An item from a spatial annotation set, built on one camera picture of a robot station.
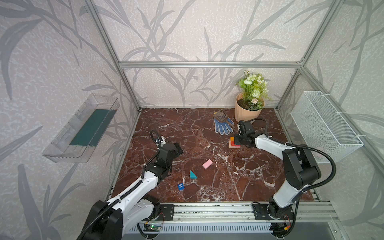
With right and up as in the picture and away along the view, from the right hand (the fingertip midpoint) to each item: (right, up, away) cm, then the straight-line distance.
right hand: (237, 134), depth 97 cm
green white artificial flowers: (+9, +28, -7) cm, 30 cm away
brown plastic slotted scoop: (-9, +13, +15) cm, 22 cm away
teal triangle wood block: (-29, -22, -13) cm, 39 cm away
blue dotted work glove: (-8, +4, +11) cm, 14 cm away
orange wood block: (-4, -3, -1) cm, 5 cm away
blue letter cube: (-35, -27, -16) cm, 47 cm away
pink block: (-3, -8, -1) cm, 8 cm away
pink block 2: (-20, -17, -7) cm, 27 cm away
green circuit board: (-46, -42, -27) cm, 68 cm away
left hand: (-39, -3, -12) cm, 41 cm away
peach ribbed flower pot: (+4, +13, +3) cm, 14 cm away
